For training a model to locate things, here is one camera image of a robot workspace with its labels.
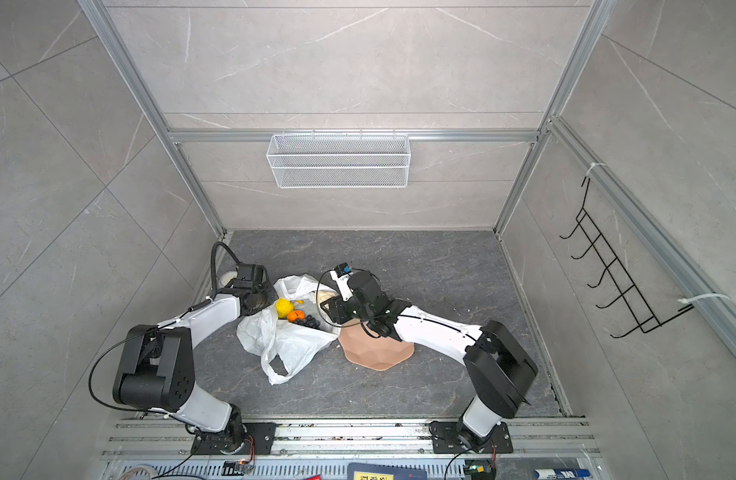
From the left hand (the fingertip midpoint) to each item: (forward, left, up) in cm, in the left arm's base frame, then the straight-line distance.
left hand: (269, 288), depth 95 cm
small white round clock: (+8, +18, -5) cm, 20 cm away
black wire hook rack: (-23, -88, +26) cm, 95 cm away
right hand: (-10, -21, +8) cm, 25 cm away
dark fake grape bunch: (-11, -14, -2) cm, 18 cm away
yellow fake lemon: (-6, -5, -2) cm, 8 cm away
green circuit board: (-50, -58, -6) cm, 76 cm away
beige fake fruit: (-10, -20, +10) cm, 24 cm away
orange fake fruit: (-9, -9, -2) cm, 13 cm away
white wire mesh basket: (+36, -23, +23) cm, 49 cm away
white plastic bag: (-17, -3, +1) cm, 17 cm away
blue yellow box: (-49, -34, -4) cm, 60 cm away
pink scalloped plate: (-19, -31, -5) cm, 36 cm away
